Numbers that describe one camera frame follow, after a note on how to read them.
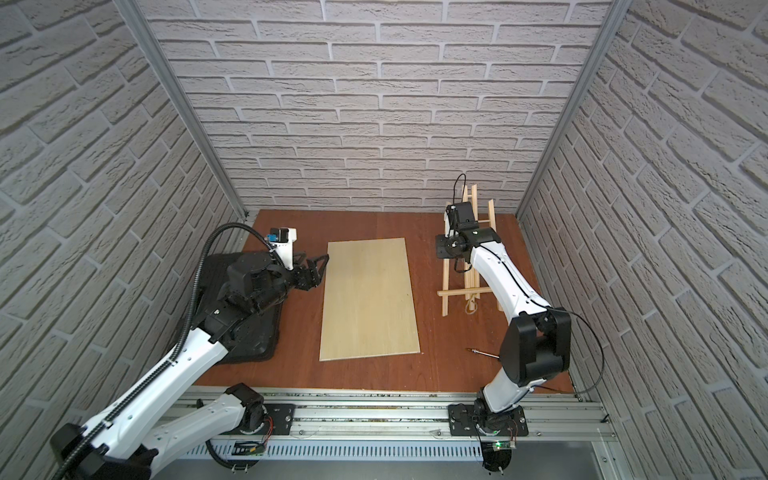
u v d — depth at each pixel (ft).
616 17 2.28
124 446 1.27
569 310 1.46
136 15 2.29
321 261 2.21
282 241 1.97
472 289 2.84
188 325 1.51
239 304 1.75
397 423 2.48
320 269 2.22
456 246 2.00
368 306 3.11
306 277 2.04
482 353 2.78
